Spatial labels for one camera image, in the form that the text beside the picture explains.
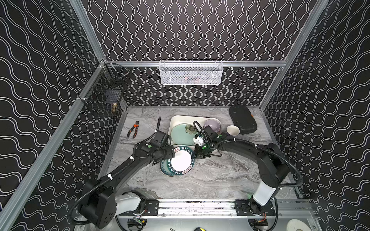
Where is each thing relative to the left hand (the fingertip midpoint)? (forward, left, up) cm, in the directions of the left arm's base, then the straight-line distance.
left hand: (170, 152), depth 83 cm
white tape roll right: (-30, -63, -14) cm, 71 cm away
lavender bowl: (+27, -27, -5) cm, 39 cm away
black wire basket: (+32, +44, +19) cm, 57 cm away
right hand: (-1, -12, -5) cm, 13 cm away
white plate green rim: (-2, -7, -8) cm, 11 cm away
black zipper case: (+33, -49, -6) cm, 59 cm away
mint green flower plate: (+20, -5, -9) cm, 22 cm away
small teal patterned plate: (-6, +4, -9) cm, 11 cm away
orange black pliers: (+26, +30, -8) cm, 40 cm away
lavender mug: (+22, -41, -7) cm, 47 cm away
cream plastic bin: (+31, +2, -7) cm, 32 cm away
